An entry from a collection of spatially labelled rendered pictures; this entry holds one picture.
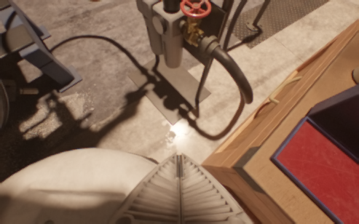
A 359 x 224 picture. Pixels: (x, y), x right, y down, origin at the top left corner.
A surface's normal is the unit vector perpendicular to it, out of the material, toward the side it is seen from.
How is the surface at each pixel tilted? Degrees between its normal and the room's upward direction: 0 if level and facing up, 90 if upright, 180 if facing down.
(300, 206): 0
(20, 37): 0
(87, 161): 39
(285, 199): 0
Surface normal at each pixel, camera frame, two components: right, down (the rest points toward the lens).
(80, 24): 0.03, -0.35
